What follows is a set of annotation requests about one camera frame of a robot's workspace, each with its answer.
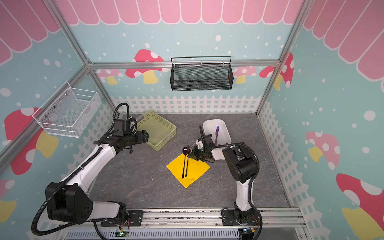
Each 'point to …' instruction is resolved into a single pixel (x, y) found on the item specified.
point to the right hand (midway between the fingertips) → (187, 155)
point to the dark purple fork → (188, 150)
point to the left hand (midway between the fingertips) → (143, 138)
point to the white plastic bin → (219, 130)
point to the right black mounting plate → (229, 218)
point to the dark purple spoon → (185, 150)
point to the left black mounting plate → (135, 218)
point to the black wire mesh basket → (192, 73)
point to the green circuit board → (119, 233)
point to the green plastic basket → (160, 130)
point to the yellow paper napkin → (195, 169)
